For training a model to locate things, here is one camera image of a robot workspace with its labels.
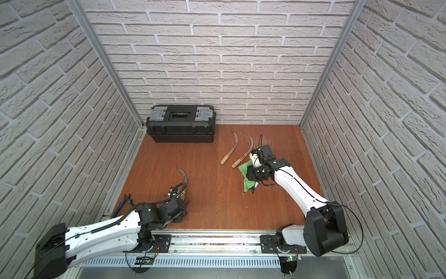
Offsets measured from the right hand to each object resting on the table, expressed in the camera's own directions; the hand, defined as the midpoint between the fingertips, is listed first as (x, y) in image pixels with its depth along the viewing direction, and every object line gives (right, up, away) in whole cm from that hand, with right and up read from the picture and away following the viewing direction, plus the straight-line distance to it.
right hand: (250, 175), depth 84 cm
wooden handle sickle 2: (-10, +11, +19) cm, 24 cm away
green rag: (-2, -3, -5) cm, 6 cm away
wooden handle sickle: (-2, +8, +18) cm, 20 cm away
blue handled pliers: (-63, -12, +1) cm, 64 cm away
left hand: (-33, -16, -2) cm, 37 cm away
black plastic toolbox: (-38, +28, +14) cm, 49 cm away
